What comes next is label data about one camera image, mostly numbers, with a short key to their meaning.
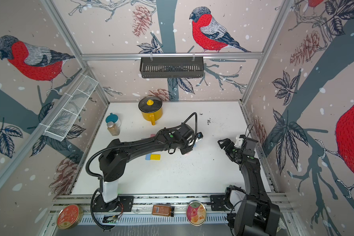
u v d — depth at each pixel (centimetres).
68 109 75
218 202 73
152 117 98
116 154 55
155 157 88
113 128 96
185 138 69
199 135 75
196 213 68
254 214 40
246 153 65
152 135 101
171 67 106
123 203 73
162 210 68
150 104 103
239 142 77
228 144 75
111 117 104
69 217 67
